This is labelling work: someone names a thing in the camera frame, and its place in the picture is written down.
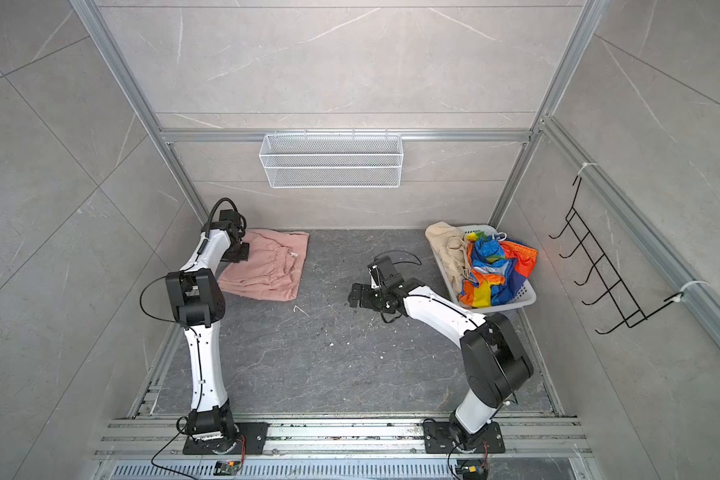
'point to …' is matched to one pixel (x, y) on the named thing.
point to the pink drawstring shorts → (273, 267)
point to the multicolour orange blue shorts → (498, 268)
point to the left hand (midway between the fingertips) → (235, 251)
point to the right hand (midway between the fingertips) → (361, 297)
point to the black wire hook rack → (621, 300)
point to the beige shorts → (450, 244)
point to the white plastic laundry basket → (527, 294)
